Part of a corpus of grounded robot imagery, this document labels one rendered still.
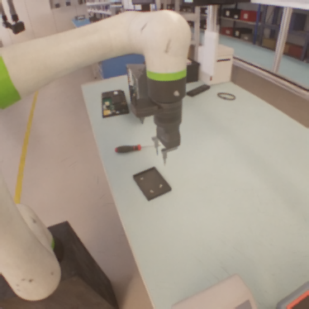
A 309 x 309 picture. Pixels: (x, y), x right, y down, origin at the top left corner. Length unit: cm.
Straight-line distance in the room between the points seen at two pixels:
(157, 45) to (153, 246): 46
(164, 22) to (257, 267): 57
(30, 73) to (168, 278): 52
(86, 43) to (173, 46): 18
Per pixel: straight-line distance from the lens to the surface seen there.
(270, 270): 58
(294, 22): 475
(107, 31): 51
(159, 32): 43
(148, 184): 66
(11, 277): 53
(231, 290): 38
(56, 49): 47
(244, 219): 62
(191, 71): 134
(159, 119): 52
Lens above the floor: 150
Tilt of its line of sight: 41 degrees down
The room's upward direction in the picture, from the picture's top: 4 degrees counter-clockwise
